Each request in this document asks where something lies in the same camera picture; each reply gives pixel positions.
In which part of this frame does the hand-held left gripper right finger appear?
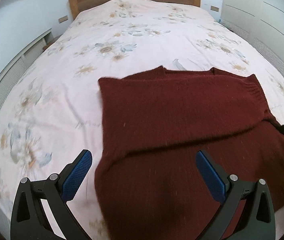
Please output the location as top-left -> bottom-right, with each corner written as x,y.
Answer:
195,150 -> 276,240

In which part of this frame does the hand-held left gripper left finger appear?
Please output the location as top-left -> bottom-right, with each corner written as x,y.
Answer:
10,149 -> 93,240

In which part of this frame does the dark red knit sweater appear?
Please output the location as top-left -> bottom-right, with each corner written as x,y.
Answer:
93,65 -> 284,240

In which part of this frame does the bed with floral sheet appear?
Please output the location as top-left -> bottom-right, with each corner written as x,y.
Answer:
0,0 -> 284,240

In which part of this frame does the white wardrobe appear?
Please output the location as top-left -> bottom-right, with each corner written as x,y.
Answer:
218,0 -> 284,90

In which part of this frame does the white louvered cabinet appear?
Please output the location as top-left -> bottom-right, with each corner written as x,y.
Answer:
0,27 -> 53,205

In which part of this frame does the wooden nightstand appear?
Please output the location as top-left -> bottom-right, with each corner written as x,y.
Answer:
45,36 -> 62,48

